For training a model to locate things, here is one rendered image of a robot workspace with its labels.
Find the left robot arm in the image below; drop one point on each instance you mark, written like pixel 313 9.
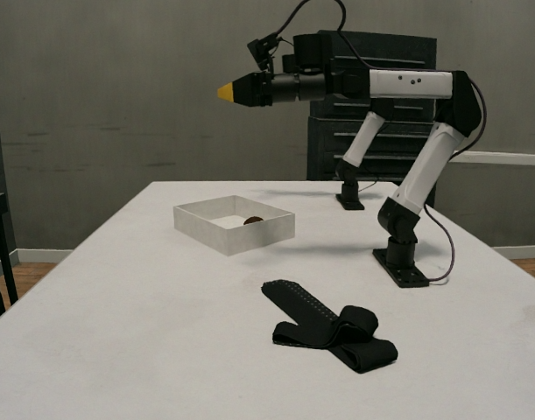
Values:
pixel 454 120

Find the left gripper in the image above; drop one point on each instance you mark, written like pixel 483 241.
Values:
pixel 246 90

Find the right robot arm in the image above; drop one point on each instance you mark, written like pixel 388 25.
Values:
pixel 347 167

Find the dark brown ball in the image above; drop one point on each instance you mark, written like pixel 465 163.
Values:
pixel 252 219

